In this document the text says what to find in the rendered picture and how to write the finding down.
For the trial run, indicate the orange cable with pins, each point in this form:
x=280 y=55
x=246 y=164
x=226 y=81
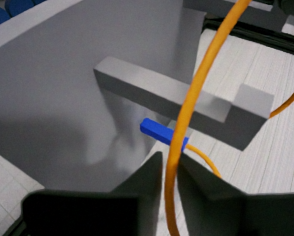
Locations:
x=187 y=110

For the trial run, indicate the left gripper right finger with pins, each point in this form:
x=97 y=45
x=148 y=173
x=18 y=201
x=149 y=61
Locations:
x=208 y=211

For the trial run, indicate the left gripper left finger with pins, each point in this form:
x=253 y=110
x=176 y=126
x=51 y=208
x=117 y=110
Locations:
x=48 y=212

